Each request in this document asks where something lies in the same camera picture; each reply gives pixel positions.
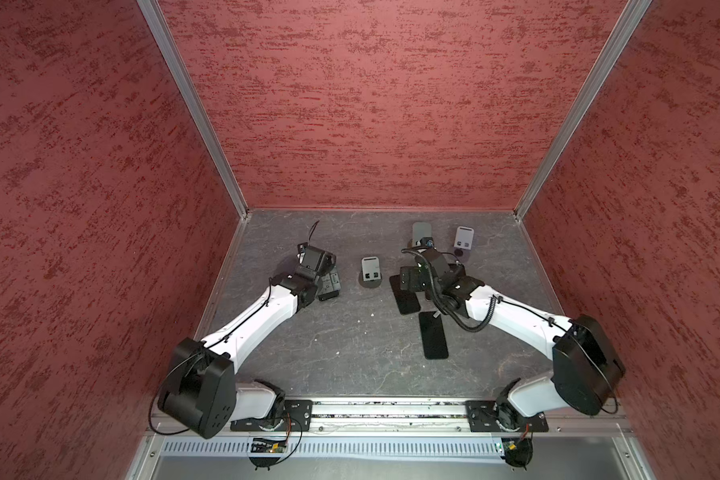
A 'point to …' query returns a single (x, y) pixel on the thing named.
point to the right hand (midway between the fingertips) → (413, 276)
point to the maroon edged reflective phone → (433, 336)
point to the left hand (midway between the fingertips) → (319, 285)
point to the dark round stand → (370, 275)
